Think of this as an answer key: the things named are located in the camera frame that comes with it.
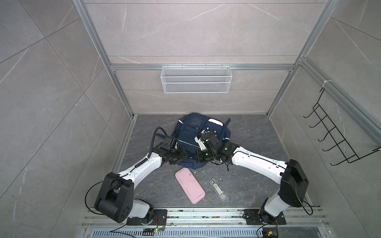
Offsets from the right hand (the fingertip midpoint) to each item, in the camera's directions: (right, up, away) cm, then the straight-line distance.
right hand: (192, 156), depth 80 cm
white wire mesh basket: (+3, +49, +21) cm, 54 cm away
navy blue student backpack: (-2, +16, +25) cm, 30 cm away
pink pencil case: (0, -18, +1) cm, 18 cm away
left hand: (-4, +1, +7) cm, 8 cm away
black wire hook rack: (+69, +7, -15) cm, 71 cm away
